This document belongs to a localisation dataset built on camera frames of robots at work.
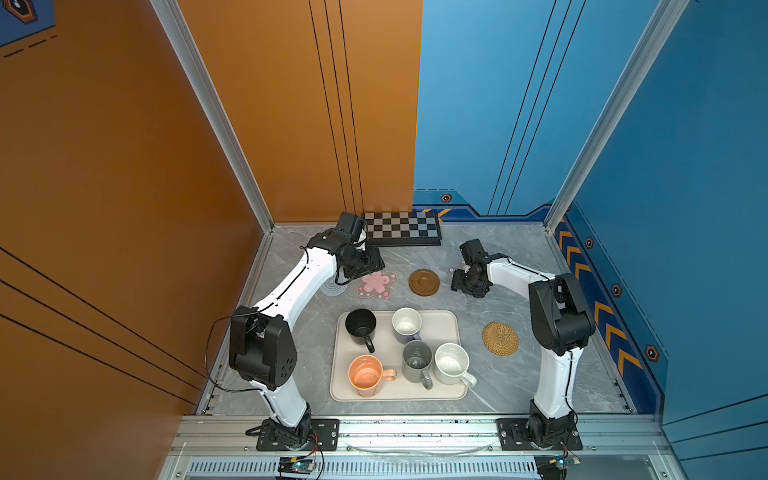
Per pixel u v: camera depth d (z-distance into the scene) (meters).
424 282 1.03
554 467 0.71
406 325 0.91
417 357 0.82
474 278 0.78
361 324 0.87
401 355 0.77
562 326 0.54
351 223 0.68
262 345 0.45
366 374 0.82
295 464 0.71
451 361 0.85
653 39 0.73
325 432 0.74
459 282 0.92
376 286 1.02
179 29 0.71
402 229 1.15
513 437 0.72
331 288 1.02
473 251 0.83
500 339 0.89
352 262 0.71
